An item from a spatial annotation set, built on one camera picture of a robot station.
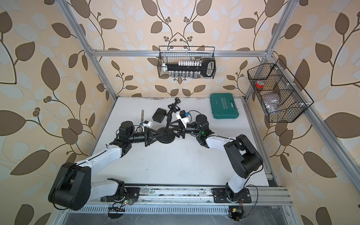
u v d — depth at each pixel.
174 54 0.91
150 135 0.73
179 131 0.71
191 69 0.85
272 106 0.71
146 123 0.80
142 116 1.08
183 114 0.69
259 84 0.87
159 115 1.08
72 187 0.42
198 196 0.75
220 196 0.74
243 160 0.47
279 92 0.81
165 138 0.76
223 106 1.09
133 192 0.75
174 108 0.65
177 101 1.18
